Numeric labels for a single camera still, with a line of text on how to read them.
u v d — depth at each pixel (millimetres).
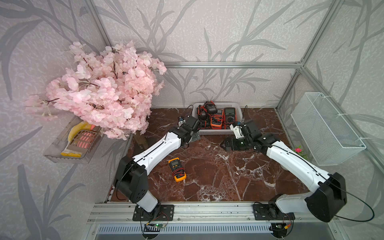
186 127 641
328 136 610
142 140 868
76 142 592
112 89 456
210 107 1033
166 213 731
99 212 752
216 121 987
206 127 1004
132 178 427
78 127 642
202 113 1050
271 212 659
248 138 611
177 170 840
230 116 1040
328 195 392
